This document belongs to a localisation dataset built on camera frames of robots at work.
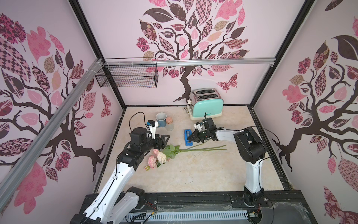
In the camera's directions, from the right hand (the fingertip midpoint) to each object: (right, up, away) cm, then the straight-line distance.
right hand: (187, 137), depth 94 cm
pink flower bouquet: (-16, -10, -11) cm, 21 cm away
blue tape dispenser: (0, +3, +1) cm, 3 cm away
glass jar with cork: (-13, +7, +11) cm, 19 cm away
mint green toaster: (+14, +25, +9) cm, 30 cm away
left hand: (-14, +2, -18) cm, 23 cm away
